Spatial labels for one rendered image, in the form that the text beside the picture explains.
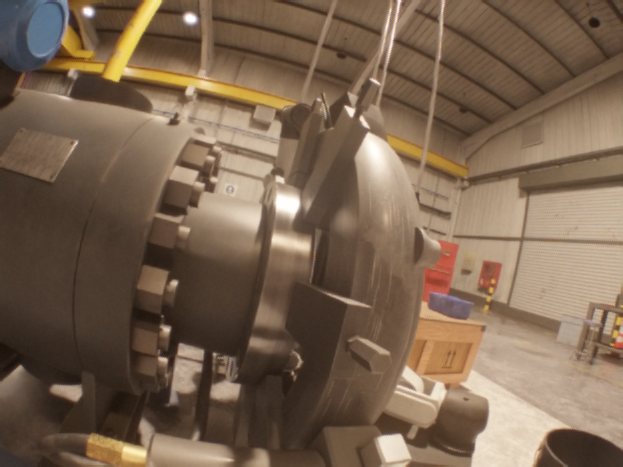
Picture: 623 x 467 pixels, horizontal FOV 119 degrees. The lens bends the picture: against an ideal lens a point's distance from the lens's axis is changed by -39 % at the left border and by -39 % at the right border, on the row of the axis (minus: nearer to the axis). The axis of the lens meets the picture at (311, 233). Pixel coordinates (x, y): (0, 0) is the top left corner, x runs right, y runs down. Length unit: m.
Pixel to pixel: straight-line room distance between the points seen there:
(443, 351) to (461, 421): 0.98
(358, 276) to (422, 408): 0.74
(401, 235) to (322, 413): 0.24
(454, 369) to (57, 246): 2.08
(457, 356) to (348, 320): 1.83
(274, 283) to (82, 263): 0.27
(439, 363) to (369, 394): 1.63
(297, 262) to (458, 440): 0.84
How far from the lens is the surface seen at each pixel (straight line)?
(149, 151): 0.46
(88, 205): 0.42
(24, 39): 0.62
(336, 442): 0.39
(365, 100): 0.44
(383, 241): 0.35
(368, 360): 0.25
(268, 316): 0.46
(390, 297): 0.35
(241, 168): 11.61
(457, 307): 2.07
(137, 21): 4.67
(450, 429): 1.07
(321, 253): 0.72
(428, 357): 1.88
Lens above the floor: 0.72
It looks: 2 degrees up
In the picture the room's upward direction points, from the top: 15 degrees clockwise
